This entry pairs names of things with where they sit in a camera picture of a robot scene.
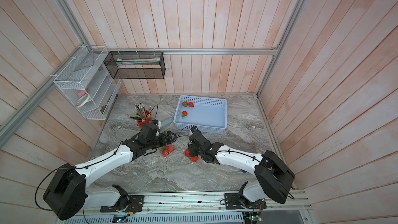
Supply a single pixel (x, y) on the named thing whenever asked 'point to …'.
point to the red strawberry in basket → (184, 114)
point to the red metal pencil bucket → (144, 121)
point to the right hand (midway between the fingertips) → (191, 145)
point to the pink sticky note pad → (81, 93)
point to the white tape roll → (82, 100)
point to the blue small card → (243, 171)
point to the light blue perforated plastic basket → (209, 114)
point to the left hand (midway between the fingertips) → (170, 140)
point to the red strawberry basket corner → (185, 104)
